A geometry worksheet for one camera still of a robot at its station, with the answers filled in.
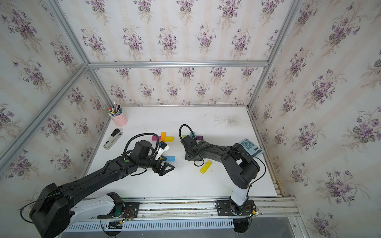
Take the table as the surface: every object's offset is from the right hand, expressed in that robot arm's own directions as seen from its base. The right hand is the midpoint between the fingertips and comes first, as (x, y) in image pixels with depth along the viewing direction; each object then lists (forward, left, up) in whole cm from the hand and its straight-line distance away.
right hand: (193, 157), depth 93 cm
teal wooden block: (+6, +1, +16) cm, 17 cm away
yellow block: (+13, +17, 0) cm, 22 cm away
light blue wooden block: (-3, +14, +4) cm, 15 cm away
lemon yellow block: (-7, -8, 0) cm, 10 cm away
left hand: (-10, +12, +11) cm, 19 cm away
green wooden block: (0, +5, +23) cm, 24 cm away
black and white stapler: (+12, +53, +4) cm, 55 cm away
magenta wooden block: (+12, +26, +3) cm, 29 cm away
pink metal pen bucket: (+22, +51, +8) cm, 56 cm away
